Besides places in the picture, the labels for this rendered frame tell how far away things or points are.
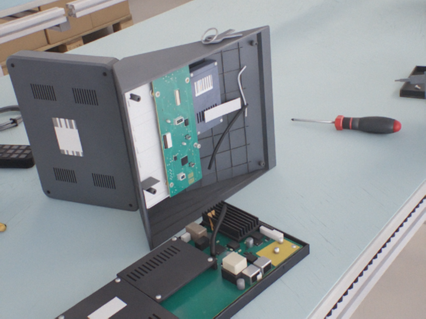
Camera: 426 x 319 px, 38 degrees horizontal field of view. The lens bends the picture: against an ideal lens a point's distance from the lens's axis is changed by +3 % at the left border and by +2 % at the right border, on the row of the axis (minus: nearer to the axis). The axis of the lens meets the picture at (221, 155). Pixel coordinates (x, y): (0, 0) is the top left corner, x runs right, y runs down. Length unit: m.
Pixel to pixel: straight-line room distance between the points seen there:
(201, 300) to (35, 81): 0.34
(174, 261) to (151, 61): 0.23
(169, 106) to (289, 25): 0.81
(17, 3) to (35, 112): 1.45
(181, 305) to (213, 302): 0.03
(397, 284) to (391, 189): 1.40
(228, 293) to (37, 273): 0.23
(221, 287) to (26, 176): 0.41
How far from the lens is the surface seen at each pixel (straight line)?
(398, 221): 0.79
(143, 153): 0.71
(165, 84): 0.70
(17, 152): 1.00
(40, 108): 0.82
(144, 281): 0.67
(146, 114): 0.70
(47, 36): 4.49
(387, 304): 2.15
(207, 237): 0.72
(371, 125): 0.96
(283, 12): 1.59
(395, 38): 1.37
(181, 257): 0.69
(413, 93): 1.09
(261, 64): 0.81
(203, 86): 0.75
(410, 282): 2.24
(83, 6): 2.34
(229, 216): 0.73
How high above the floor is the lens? 1.45
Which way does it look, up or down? 29 degrees down
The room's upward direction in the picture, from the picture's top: 6 degrees counter-clockwise
